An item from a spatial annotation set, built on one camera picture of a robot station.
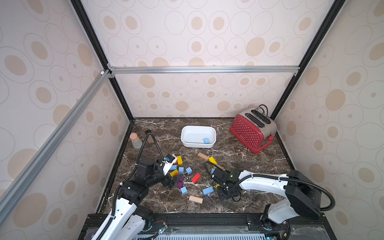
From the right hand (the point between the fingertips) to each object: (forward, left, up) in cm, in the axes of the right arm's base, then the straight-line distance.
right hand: (226, 195), depth 83 cm
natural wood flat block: (-3, +17, +1) cm, 17 cm away
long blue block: (+1, +10, +2) cm, 10 cm away
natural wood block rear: (+24, +14, +1) cm, 28 cm away
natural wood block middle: (+13, +4, +9) cm, 16 cm away
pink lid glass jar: (+28, +58, +9) cm, 65 cm away
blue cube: (0, +23, +4) cm, 24 cm away
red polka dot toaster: (+34, -17, +18) cm, 42 cm away
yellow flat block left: (+19, +28, +3) cm, 35 cm away
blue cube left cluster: (+12, +22, +4) cm, 25 cm away
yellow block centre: (+21, +8, +2) cm, 22 cm away
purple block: (+4, +26, +3) cm, 27 cm away
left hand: (+5, +25, +20) cm, 32 cm away
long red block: (+9, +17, +1) cm, 20 cm away
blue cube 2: (+36, +12, +2) cm, 38 cm away
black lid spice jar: (+33, +50, +6) cm, 61 cm away
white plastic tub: (+40, +21, +2) cm, 46 cm away
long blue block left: (+14, +32, +3) cm, 35 cm away
